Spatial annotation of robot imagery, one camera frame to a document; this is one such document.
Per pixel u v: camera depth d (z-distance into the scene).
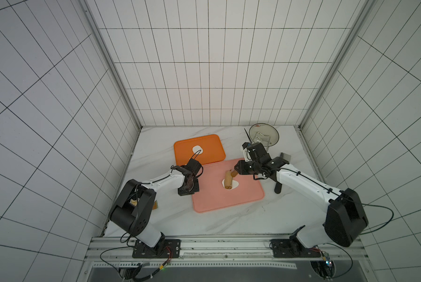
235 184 0.92
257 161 0.65
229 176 0.91
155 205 0.85
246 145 0.78
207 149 1.08
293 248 0.65
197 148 1.08
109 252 0.64
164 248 0.71
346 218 0.42
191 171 0.71
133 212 0.43
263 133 0.98
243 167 0.75
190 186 0.76
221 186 0.89
